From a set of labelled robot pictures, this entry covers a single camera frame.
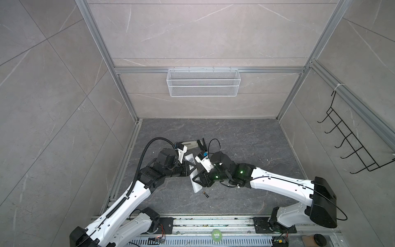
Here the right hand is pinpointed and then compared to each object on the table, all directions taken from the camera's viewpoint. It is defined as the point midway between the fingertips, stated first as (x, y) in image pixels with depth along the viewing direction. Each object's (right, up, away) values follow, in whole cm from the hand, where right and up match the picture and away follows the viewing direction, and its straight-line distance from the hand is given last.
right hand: (196, 176), depth 72 cm
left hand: (0, +6, 0) cm, 6 cm away
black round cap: (+57, -28, -4) cm, 63 cm away
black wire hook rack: (+69, +10, -12) cm, 71 cm away
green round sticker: (+10, -28, -1) cm, 29 cm away
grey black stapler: (-5, +13, +29) cm, 32 cm away
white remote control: (0, -5, -2) cm, 5 cm away
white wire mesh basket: (+4, +54, +29) cm, 62 cm away
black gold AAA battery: (+6, -14, +10) cm, 18 cm away
